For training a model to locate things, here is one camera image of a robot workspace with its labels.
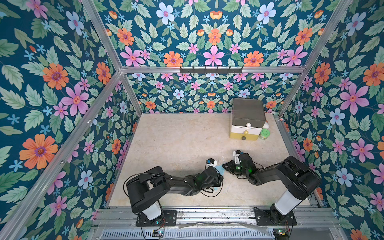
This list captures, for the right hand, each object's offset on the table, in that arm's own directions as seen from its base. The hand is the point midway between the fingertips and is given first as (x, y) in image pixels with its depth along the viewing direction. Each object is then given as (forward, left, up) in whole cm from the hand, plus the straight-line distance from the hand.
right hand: (223, 166), depth 91 cm
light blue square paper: (-2, +1, -1) cm, 3 cm away
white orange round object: (+32, -33, +4) cm, 46 cm away
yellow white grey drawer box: (+23, -15, +20) cm, 34 cm away
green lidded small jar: (+23, -30, +5) cm, 38 cm away
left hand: (-9, -1, +4) cm, 10 cm away
